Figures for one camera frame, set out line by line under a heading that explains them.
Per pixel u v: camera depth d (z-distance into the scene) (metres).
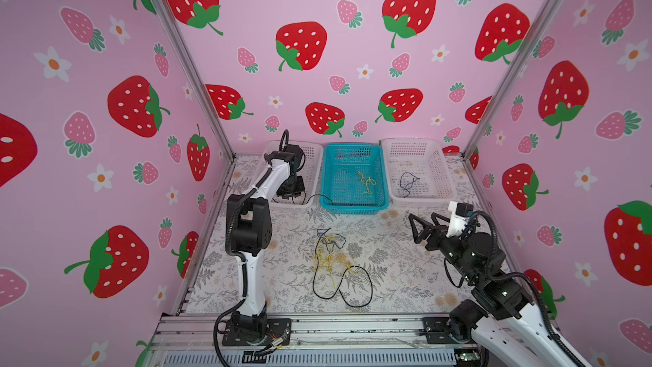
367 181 1.07
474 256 0.51
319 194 0.96
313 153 1.14
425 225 0.61
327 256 0.88
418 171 1.14
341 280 0.83
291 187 0.84
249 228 0.56
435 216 0.72
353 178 1.14
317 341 0.73
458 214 0.60
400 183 1.10
